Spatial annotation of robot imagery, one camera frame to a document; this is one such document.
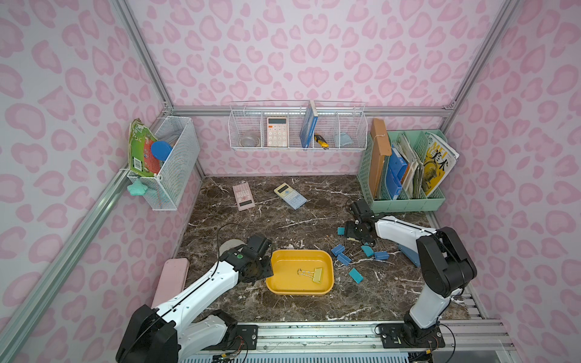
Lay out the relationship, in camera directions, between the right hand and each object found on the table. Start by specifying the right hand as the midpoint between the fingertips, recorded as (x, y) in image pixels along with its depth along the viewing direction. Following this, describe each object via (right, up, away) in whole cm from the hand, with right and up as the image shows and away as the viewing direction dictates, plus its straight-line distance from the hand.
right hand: (351, 231), depth 97 cm
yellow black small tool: (-13, +37, -4) cm, 39 cm away
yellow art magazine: (+39, +31, +1) cm, 49 cm away
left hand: (-34, -11, -13) cm, 38 cm away
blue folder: (+19, +25, 0) cm, 31 cm away
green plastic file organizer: (+31, +39, +9) cm, 50 cm away
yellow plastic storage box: (-27, -17, -11) cm, 34 cm away
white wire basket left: (-66, +17, -24) cm, 72 cm away
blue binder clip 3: (+11, -9, -6) cm, 15 cm away
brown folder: (+7, +33, -13) cm, 36 cm away
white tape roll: (-51, -5, -1) cm, 51 cm away
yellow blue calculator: (-27, +15, +13) cm, 33 cm away
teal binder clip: (-1, -15, -11) cm, 19 cm away
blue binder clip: (-7, -7, -4) cm, 11 cm away
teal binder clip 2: (-4, 0, +1) cm, 4 cm away
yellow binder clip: (-16, -15, -11) cm, 24 cm away
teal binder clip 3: (+6, -7, -4) cm, 10 cm away
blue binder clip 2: (-5, -10, -7) cm, 13 cm away
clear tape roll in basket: (-44, +38, -1) cm, 58 cm away
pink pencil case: (-70, -16, -12) cm, 73 cm away
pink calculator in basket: (-32, +41, -3) cm, 52 cm away
